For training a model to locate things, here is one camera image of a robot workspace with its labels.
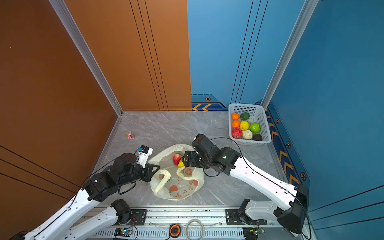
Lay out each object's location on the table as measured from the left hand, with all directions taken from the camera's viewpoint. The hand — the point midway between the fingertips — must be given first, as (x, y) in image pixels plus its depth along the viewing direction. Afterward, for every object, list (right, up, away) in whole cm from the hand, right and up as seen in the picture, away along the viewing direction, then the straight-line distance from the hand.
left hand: (160, 166), depth 70 cm
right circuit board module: (+44, -32, 0) cm, 54 cm away
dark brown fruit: (+58, +12, +29) cm, 66 cm away
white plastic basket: (+64, +28, +43) cm, 82 cm away
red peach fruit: (+5, 0, +19) cm, 20 cm away
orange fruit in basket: (+46, +26, +42) cm, 68 cm away
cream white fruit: (+51, +13, +29) cm, 60 cm away
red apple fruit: (+44, +15, +29) cm, 55 cm away
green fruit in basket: (+53, +26, +42) cm, 73 cm away
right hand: (+12, +3, 0) cm, 13 cm away
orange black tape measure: (+7, -29, -3) cm, 30 cm away
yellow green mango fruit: (+8, -4, +18) cm, 20 cm away
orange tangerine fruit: (+45, +21, +35) cm, 60 cm away
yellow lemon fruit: (+51, +19, +35) cm, 65 cm away
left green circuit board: (-18, -32, 0) cm, 36 cm away
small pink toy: (-29, +12, +32) cm, 45 cm away
